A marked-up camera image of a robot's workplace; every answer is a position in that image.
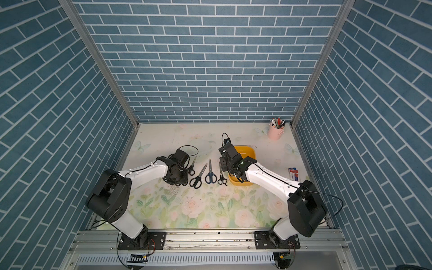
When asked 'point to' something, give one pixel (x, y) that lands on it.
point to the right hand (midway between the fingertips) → (228, 159)
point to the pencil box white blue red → (293, 174)
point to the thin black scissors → (222, 180)
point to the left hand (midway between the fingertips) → (187, 181)
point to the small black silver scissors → (190, 170)
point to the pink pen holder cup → (276, 129)
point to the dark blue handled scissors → (211, 177)
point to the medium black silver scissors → (196, 182)
